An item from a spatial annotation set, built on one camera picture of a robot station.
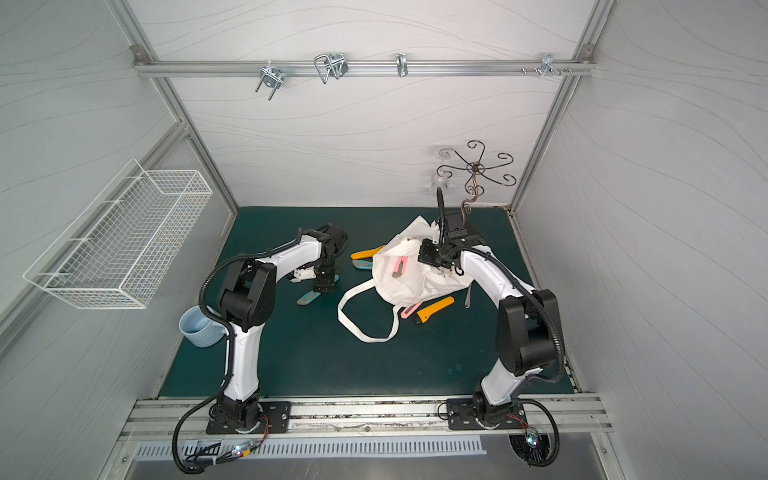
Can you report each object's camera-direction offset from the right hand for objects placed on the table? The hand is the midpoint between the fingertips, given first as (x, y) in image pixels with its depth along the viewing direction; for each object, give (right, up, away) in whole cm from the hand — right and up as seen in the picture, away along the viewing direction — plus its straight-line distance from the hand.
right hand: (421, 253), depth 91 cm
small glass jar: (+8, +24, +10) cm, 27 cm away
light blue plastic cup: (-61, -20, -11) cm, 65 cm away
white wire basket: (-73, +2, -23) cm, 76 cm away
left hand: (-28, -9, +9) cm, 31 cm away
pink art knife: (-6, -5, +11) cm, 14 cm away
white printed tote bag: (-6, -9, +8) cm, 14 cm away
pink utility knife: (-3, -18, 0) cm, 18 cm away
